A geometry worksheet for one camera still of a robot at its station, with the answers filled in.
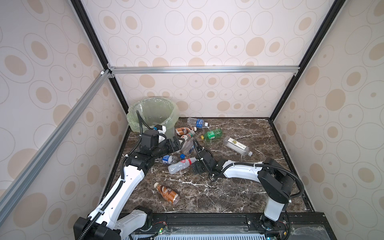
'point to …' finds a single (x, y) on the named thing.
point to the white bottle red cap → (182, 164)
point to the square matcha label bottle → (239, 146)
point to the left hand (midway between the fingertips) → (182, 141)
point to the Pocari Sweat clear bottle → (196, 123)
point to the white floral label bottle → (188, 135)
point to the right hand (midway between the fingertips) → (199, 162)
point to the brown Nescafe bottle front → (169, 195)
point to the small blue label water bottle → (170, 159)
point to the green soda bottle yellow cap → (212, 135)
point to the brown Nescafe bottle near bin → (182, 131)
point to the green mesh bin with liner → (157, 111)
